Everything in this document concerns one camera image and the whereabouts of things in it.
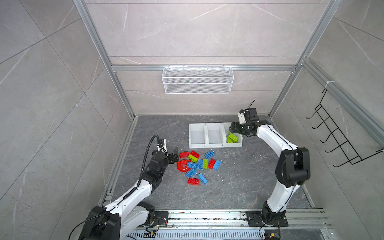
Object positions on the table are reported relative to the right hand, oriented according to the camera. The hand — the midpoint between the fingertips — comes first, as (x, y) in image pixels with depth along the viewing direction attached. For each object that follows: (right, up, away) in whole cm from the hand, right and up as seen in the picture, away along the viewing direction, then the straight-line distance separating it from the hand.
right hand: (233, 127), depth 95 cm
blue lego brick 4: (-28, -28, -7) cm, 40 cm away
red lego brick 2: (-25, -18, 0) cm, 31 cm away
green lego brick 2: (-2, -9, +6) cm, 11 cm away
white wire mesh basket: (-23, +33, +6) cm, 40 cm away
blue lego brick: (-28, -23, -5) cm, 37 cm away
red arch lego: (-33, -24, -4) cm, 41 cm away
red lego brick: (-32, -18, 0) cm, 37 cm away
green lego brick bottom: (+2, -7, +6) cm, 10 cm away
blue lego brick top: (-15, -18, +2) cm, 24 cm away
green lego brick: (-18, -23, -2) cm, 30 cm away
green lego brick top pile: (-26, -20, -2) cm, 33 cm away
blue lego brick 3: (-11, -23, -3) cm, 26 cm away
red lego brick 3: (-15, -23, -4) cm, 27 cm away
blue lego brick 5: (-21, -30, -9) cm, 38 cm away
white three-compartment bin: (-12, -6, +12) cm, 18 cm away
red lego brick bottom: (-26, -31, -11) cm, 42 cm away
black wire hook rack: (+38, -12, -37) cm, 54 cm away
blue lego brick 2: (-22, -24, -2) cm, 32 cm away
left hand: (-40, -10, -11) cm, 43 cm away
